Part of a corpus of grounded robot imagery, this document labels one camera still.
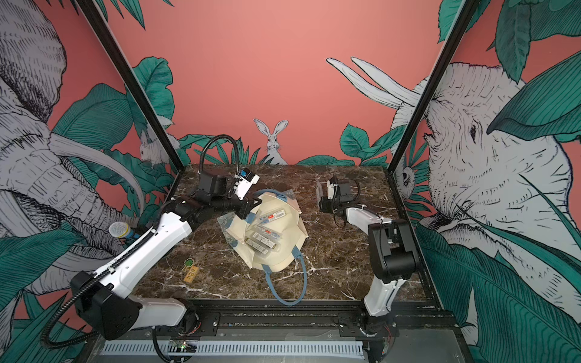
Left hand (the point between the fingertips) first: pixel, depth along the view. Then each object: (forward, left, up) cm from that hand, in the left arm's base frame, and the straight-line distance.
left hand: (260, 197), depth 75 cm
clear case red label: (+8, -2, -24) cm, 25 cm away
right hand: (+12, -23, -18) cm, 32 cm away
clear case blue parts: (-5, +2, -25) cm, 26 cm away
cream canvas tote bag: (-14, -7, -26) cm, 30 cm away
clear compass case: (+17, -24, -19) cm, 35 cm away
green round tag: (-10, +31, -27) cm, 42 cm away
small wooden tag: (-16, +28, -26) cm, 41 cm away
